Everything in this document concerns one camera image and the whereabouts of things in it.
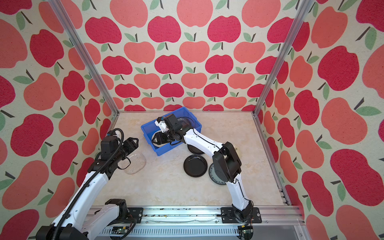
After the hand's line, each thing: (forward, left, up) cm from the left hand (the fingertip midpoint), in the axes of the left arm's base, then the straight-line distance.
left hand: (138, 142), depth 81 cm
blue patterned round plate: (-13, -43, -18) cm, 48 cm away
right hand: (+3, -10, -2) cm, 11 cm away
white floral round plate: (+7, -8, -14) cm, 18 cm away
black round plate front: (-6, -32, -18) cm, 37 cm away
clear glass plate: (+29, -26, -16) cm, 42 cm away
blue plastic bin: (+18, -1, -11) cm, 21 cm away
